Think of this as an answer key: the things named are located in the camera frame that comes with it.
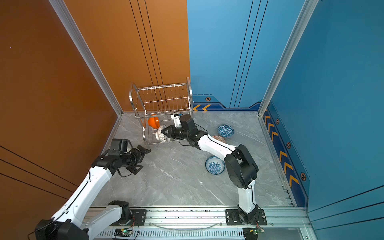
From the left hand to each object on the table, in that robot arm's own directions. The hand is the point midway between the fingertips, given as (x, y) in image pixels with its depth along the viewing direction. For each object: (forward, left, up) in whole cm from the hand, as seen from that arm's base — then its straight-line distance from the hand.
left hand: (149, 154), depth 80 cm
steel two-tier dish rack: (+25, -1, +13) cm, 28 cm away
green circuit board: (-33, +9, -16) cm, 38 cm away
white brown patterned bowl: (+8, -6, +6) cm, 12 cm away
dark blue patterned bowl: (+27, -47, -12) cm, 55 cm away
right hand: (+10, -6, +8) cm, 14 cm away
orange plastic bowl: (+26, +3, -3) cm, 26 cm away
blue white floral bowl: (+1, -37, -13) cm, 39 cm away
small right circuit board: (-32, -55, -13) cm, 65 cm away
